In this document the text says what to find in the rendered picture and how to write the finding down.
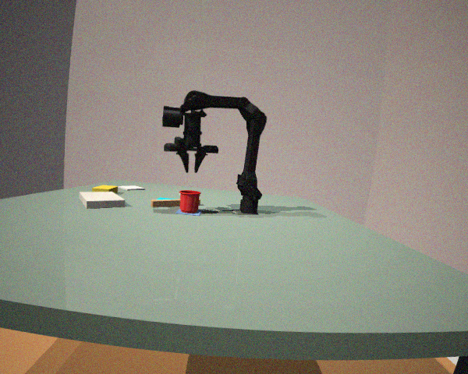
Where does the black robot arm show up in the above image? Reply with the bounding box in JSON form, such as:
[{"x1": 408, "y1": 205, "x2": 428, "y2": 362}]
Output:
[{"x1": 162, "y1": 90, "x2": 267, "y2": 214}]

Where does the yellow rectangular block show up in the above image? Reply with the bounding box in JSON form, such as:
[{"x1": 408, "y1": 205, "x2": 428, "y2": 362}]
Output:
[{"x1": 92, "y1": 185, "x2": 118, "y2": 194}]

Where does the red cup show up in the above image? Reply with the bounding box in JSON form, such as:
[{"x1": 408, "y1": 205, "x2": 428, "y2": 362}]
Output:
[{"x1": 179, "y1": 190, "x2": 200, "y2": 213}]

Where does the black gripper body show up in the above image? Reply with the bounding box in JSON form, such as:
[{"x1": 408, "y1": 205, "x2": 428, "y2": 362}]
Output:
[{"x1": 164, "y1": 128, "x2": 218, "y2": 153}]

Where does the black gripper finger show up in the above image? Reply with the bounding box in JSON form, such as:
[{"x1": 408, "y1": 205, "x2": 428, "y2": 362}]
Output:
[
  {"x1": 176, "y1": 153, "x2": 189, "y2": 173},
  {"x1": 194, "y1": 153, "x2": 207, "y2": 173}
]

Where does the orange flat bar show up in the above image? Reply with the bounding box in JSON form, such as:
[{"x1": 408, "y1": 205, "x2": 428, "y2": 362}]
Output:
[{"x1": 151, "y1": 199, "x2": 180, "y2": 208}]

